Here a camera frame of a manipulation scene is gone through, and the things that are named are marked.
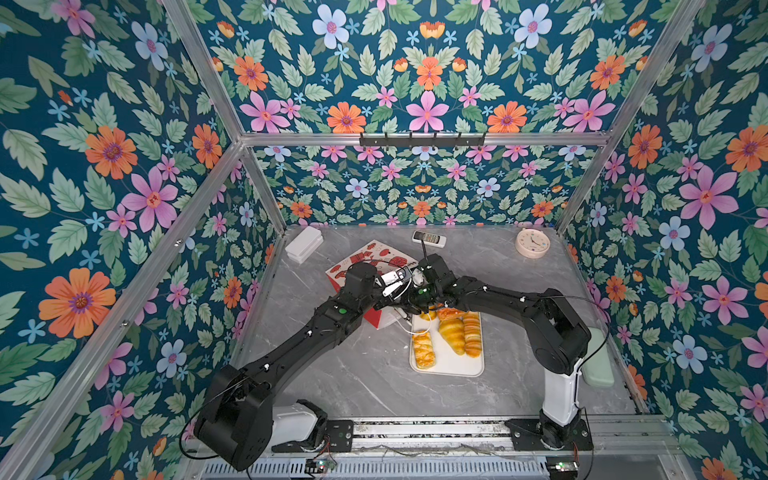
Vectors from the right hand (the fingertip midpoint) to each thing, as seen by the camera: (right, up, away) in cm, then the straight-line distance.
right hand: (390, 301), depth 86 cm
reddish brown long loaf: (+17, -4, +3) cm, 18 cm away
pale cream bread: (+19, -9, +3) cm, 22 cm away
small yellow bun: (+11, -6, +7) cm, 14 cm away
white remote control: (+15, +19, +29) cm, 38 cm away
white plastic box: (-33, +18, +24) cm, 45 cm away
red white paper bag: (-3, +13, +7) cm, 15 cm away
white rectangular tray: (+17, -19, +3) cm, 26 cm away
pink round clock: (+53, +18, +26) cm, 61 cm away
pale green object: (+58, -18, -5) cm, 61 cm away
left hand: (+1, +10, -5) cm, 12 cm away
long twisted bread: (+25, -10, +3) cm, 27 cm away
